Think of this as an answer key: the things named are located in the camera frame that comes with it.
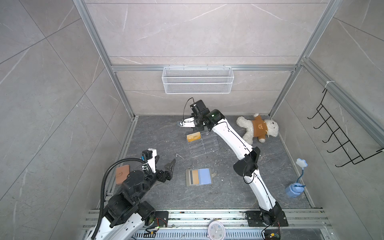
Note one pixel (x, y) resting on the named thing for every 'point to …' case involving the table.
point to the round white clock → (216, 230)
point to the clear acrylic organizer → (208, 143)
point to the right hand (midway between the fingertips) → (195, 118)
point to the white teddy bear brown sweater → (257, 127)
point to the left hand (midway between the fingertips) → (168, 157)
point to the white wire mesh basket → (197, 80)
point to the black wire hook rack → (351, 151)
